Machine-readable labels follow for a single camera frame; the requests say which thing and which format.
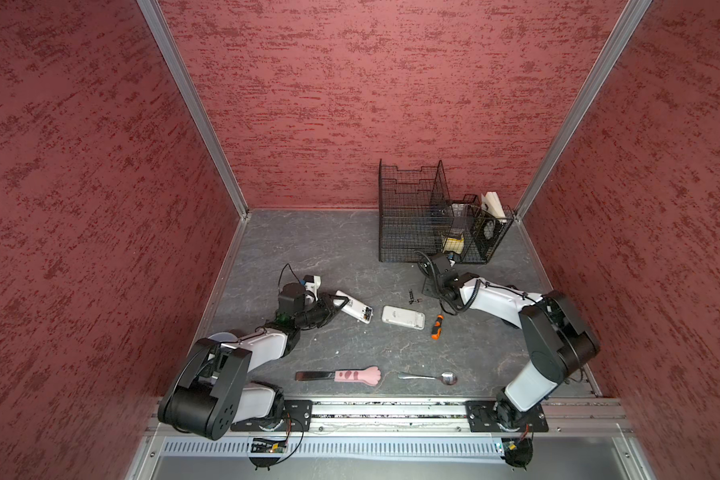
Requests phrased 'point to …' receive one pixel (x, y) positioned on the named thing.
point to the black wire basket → (416, 216)
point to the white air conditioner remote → (356, 308)
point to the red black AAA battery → (411, 297)
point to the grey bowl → (224, 337)
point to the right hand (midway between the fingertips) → (430, 290)
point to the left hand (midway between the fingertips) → (349, 305)
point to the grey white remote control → (402, 316)
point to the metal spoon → (447, 378)
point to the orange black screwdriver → (437, 330)
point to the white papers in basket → (491, 203)
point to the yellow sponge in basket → (454, 244)
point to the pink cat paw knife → (370, 375)
